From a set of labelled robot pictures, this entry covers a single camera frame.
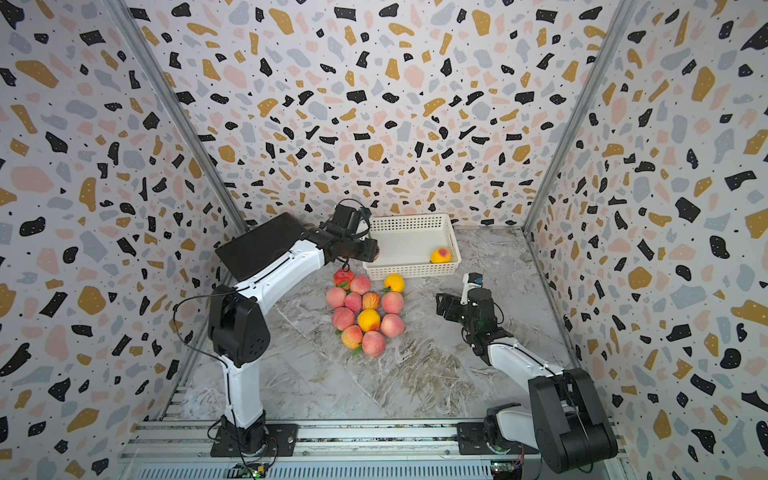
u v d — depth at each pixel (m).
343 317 0.90
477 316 0.69
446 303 0.80
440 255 1.06
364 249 0.82
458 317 0.80
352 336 0.86
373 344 0.84
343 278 1.00
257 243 1.14
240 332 0.50
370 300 0.94
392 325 0.90
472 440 0.74
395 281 1.00
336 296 0.95
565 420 0.42
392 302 0.95
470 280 0.81
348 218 0.71
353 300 0.95
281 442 0.73
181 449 0.74
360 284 1.00
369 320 0.90
